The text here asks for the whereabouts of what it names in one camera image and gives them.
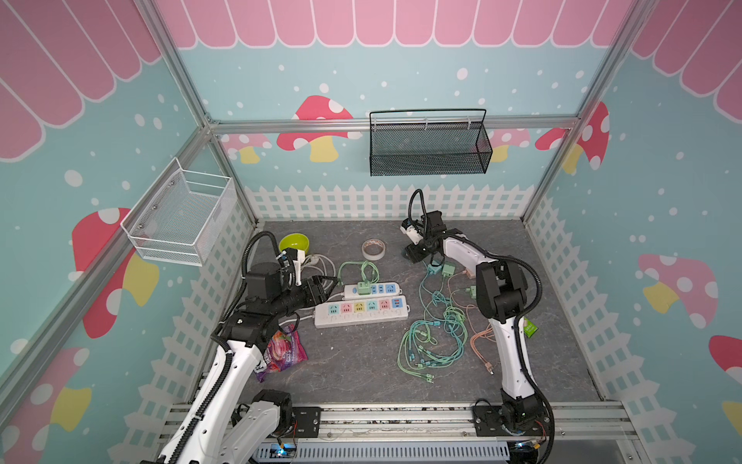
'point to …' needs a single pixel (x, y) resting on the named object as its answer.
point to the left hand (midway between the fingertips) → (330, 287)
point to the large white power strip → (339, 314)
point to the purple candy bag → (285, 350)
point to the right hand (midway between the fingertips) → (411, 248)
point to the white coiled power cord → (317, 265)
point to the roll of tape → (373, 248)
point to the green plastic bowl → (296, 241)
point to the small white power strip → (385, 289)
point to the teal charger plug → (434, 269)
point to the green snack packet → (529, 329)
